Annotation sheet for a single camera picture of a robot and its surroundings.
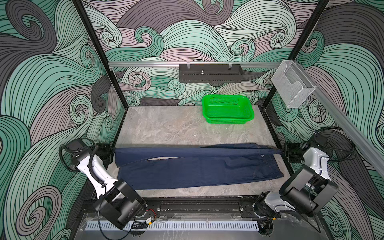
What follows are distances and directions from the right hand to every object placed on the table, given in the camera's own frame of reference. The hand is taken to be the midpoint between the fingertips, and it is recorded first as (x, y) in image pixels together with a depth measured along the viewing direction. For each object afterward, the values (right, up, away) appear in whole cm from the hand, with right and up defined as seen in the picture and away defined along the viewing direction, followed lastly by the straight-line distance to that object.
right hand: (283, 147), depth 82 cm
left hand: (-92, +3, -6) cm, 93 cm away
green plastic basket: (-22, +24, +36) cm, 48 cm away
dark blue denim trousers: (-79, -14, +7) cm, 81 cm away
